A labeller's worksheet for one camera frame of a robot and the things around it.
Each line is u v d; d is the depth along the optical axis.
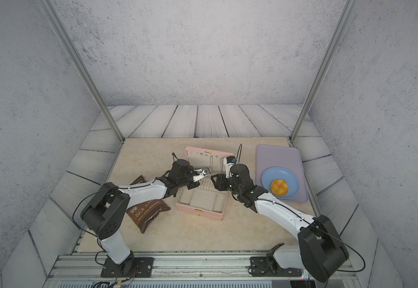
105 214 0.47
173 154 0.77
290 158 1.15
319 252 0.41
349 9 0.70
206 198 0.86
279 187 0.93
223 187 0.74
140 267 0.73
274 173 1.02
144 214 0.85
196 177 0.80
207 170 0.79
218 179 0.73
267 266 0.66
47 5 0.69
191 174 0.79
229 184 0.71
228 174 0.74
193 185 0.83
